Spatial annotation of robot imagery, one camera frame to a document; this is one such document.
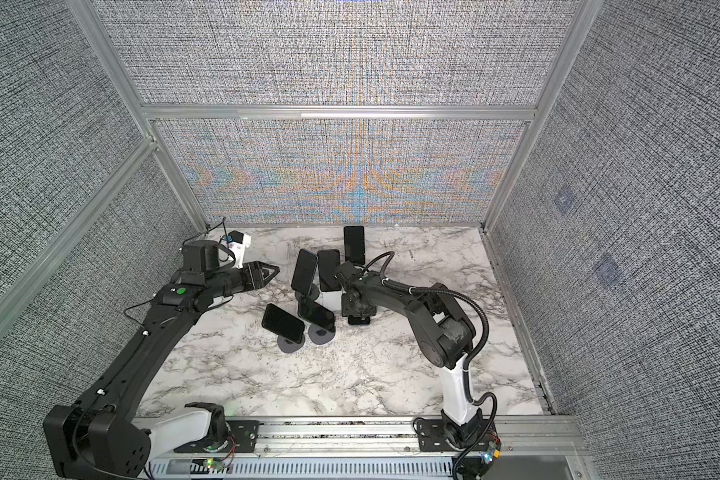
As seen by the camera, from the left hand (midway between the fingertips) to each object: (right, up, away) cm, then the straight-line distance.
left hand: (274, 270), depth 77 cm
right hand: (+20, -14, +20) cm, 31 cm away
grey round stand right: (+10, -20, +13) cm, 26 cm away
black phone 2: (+4, -1, +20) cm, 20 cm away
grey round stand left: (+1, -23, +10) cm, 25 cm away
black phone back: (+20, +7, +20) cm, 30 cm away
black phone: (+22, -17, +17) cm, 32 cm away
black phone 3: (0, -15, +6) cm, 16 cm away
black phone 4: (+8, -15, +18) cm, 25 cm away
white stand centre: (+13, -10, +18) cm, 24 cm away
